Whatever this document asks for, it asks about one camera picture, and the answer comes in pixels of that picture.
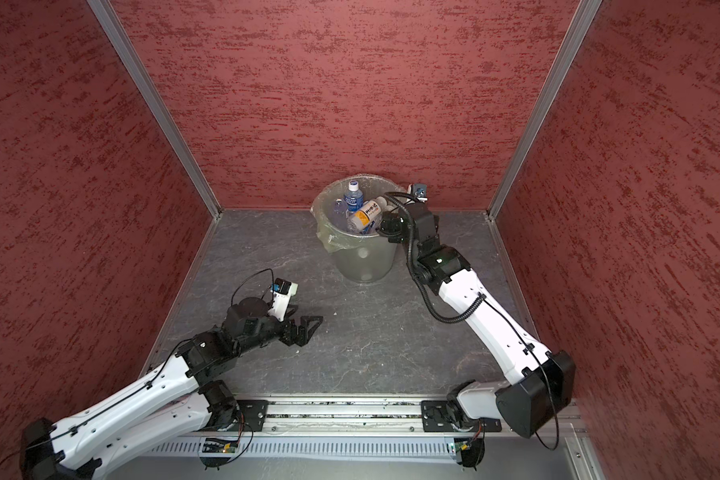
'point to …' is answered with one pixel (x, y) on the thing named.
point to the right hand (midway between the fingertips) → (401, 219)
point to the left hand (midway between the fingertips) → (308, 319)
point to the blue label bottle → (354, 199)
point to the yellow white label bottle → (362, 220)
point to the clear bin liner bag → (329, 211)
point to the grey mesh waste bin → (370, 260)
